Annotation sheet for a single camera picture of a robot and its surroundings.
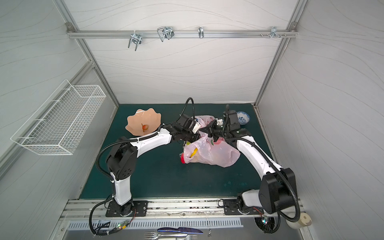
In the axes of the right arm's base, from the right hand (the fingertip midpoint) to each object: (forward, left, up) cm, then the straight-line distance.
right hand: (200, 125), depth 78 cm
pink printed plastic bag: (-13, -2, -4) cm, 13 cm away
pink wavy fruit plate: (+22, +40, -21) cm, 50 cm away
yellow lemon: (-9, +3, -13) cm, 17 cm away
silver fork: (-47, +20, -23) cm, 55 cm away
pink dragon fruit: (-14, +9, -12) cm, 21 cm away
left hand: (0, -3, -12) cm, 12 cm away
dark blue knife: (-44, +8, -25) cm, 51 cm away
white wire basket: (-9, +66, +9) cm, 67 cm away
